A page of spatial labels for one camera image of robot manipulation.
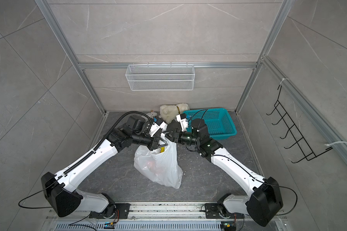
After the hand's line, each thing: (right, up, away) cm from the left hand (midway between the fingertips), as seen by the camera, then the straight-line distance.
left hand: (168, 142), depth 69 cm
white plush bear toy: (-1, +17, +38) cm, 42 cm away
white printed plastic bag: (-4, -13, +4) cm, 14 cm away
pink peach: (-11, -16, +15) cm, 24 cm away
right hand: (-1, +4, 0) cm, 4 cm away
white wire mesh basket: (-7, +42, +32) cm, 53 cm away
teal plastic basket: (+38, +12, +42) cm, 58 cm away
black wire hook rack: (+59, -3, -11) cm, 60 cm away
